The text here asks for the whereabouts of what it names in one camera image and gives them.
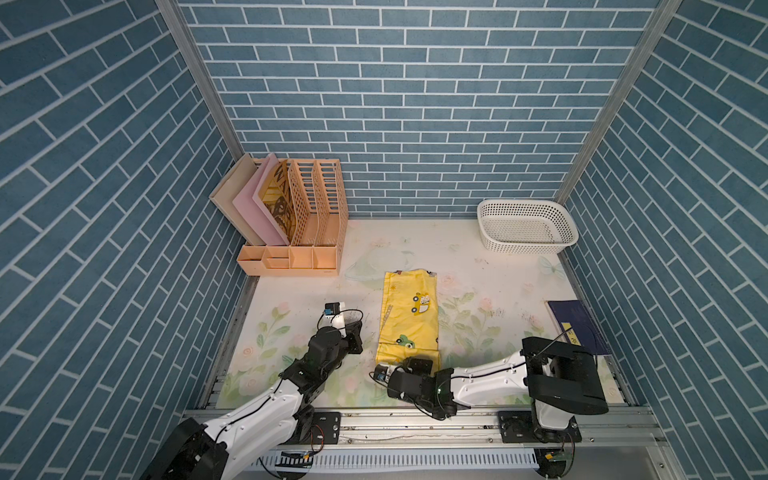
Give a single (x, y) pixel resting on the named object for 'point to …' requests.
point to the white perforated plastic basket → (525, 226)
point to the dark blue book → (577, 326)
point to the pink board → (246, 202)
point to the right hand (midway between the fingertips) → (408, 364)
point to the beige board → (225, 193)
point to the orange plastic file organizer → (320, 219)
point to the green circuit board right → (556, 456)
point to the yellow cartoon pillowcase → (409, 318)
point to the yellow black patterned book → (278, 195)
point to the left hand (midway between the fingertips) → (369, 325)
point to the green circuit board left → (297, 459)
